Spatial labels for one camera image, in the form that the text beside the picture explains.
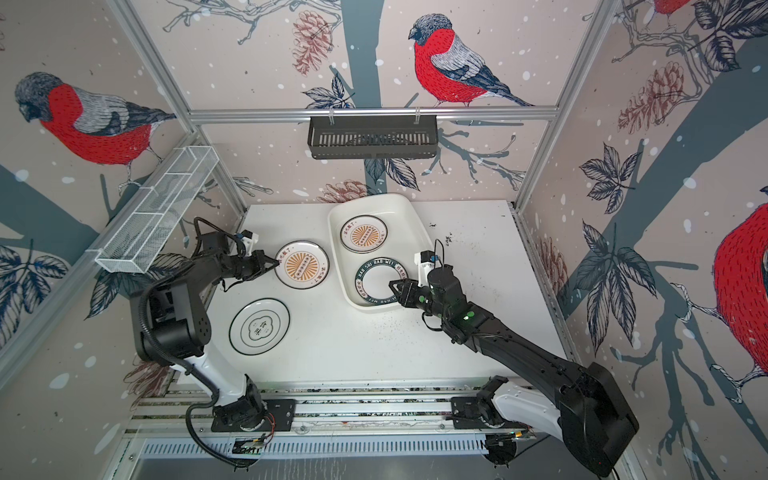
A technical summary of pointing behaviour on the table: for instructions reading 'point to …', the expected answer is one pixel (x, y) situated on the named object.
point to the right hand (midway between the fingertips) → (389, 287)
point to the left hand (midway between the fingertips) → (274, 261)
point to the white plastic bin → (406, 237)
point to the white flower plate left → (259, 327)
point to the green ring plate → (373, 276)
